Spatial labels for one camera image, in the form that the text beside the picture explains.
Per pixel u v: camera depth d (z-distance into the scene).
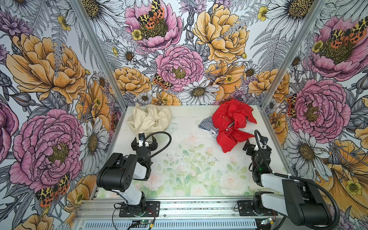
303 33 0.81
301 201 0.43
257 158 0.73
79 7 0.72
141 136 0.76
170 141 0.73
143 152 0.70
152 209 0.74
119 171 0.47
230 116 0.99
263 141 0.74
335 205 0.39
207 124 1.08
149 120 1.02
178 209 0.76
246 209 0.74
